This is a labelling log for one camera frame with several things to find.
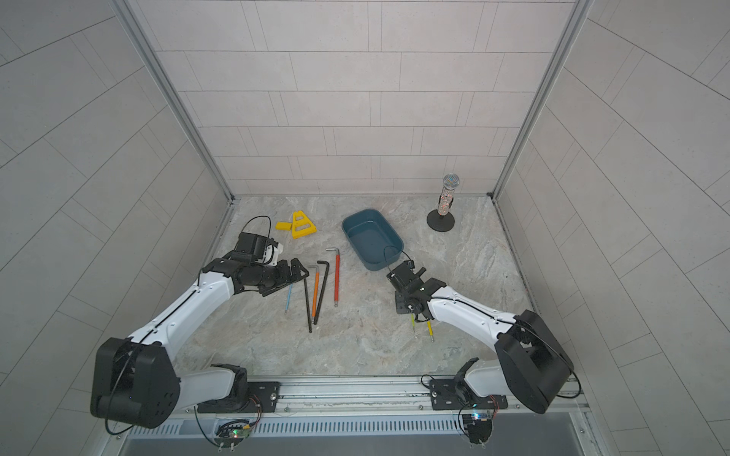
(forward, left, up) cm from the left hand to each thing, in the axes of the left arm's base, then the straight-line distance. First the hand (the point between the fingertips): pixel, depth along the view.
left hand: (303, 274), depth 83 cm
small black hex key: (-6, 0, -9) cm, 11 cm away
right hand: (-5, -31, -8) cm, 32 cm away
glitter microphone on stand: (+28, -47, -8) cm, 55 cm away
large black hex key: (-2, -4, -9) cm, 10 cm away
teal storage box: (+22, -21, -13) cm, 34 cm away
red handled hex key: (+5, -9, -9) cm, 14 cm away
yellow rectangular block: (+25, +14, -9) cm, 30 cm away
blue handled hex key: (-2, +6, -10) cm, 11 cm away
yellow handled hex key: (-13, -38, -9) cm, 41 cm away
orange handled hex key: (-1, -3, -9) cm, 9 cm away
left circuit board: (-37, +12, -8) cm, 40 cm away
